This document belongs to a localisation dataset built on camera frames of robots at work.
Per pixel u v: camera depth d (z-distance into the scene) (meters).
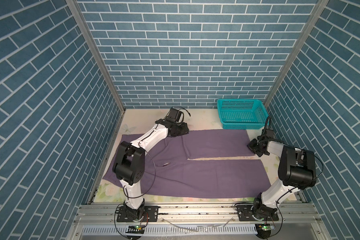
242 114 1.20
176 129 0.77
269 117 1.15
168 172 0.87
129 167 0.48
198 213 0.75
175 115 0.72
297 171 0.48
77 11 0.71
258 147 0.81
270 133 0.81
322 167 0.71
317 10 0.72
